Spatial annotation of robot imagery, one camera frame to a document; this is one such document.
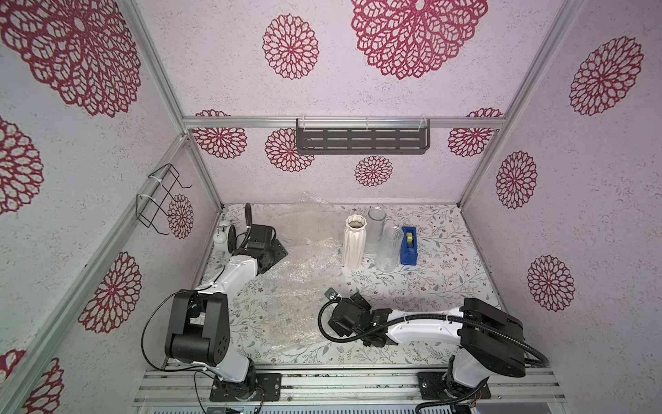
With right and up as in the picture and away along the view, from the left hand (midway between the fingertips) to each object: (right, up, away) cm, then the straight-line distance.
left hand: (279, 254), depth 93 cm
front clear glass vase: (+39, +2, -4) cm, 39 cm away
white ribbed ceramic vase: (+27, +5, -8) cm, 28 cm away
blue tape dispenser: (+49, +2, +7) cm, 49 cm away
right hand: (+22, -17, -8) cm, 29 cm away
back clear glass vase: (+35, +13, -2) cm, 37 cm away
